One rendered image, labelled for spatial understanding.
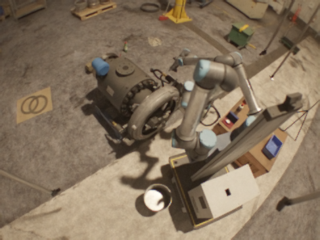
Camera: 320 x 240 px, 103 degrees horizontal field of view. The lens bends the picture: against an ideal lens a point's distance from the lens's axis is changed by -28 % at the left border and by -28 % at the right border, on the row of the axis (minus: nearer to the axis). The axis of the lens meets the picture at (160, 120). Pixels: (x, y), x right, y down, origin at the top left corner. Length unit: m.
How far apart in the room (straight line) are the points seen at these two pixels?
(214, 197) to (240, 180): 0.32
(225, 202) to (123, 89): 1.54
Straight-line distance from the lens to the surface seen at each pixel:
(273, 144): 2.73
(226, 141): 1.70
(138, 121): 1.77
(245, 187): 1.81
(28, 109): 3.45
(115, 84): 2.06
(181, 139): 1.24
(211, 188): 1.65
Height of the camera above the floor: 2.35
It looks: 59 degrees down
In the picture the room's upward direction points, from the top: 12 degrees clockwise
